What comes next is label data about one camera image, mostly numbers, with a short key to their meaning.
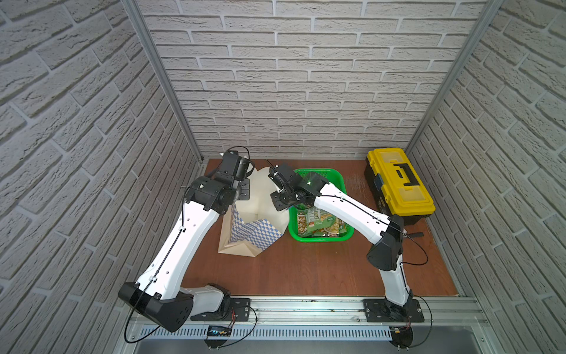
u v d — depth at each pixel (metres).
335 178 1.01
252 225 0.67
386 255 0.55
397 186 0.88
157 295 0.37
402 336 0.70
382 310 0.73
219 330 0.72
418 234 0.93
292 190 0.58
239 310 0.74
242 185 0.62
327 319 0.73
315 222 0.87
